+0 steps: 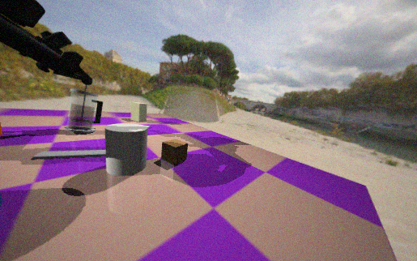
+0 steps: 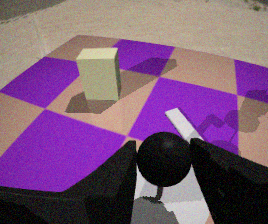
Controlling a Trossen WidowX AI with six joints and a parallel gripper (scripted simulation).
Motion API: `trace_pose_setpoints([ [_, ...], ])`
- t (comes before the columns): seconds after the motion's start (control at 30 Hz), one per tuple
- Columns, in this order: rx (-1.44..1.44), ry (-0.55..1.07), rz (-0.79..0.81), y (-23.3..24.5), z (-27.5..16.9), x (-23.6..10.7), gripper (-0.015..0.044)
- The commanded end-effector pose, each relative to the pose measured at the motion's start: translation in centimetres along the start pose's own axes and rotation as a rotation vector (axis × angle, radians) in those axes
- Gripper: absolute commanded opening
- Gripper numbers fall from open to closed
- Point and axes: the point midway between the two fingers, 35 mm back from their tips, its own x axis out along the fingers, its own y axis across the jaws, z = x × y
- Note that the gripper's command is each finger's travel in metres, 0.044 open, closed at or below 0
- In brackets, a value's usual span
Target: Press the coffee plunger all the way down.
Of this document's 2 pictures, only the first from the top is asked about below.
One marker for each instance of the brown cube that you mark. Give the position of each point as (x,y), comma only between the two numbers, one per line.
(174,151)

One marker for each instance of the pale yellow rectangular block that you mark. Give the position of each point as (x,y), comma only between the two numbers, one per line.
(138,112)

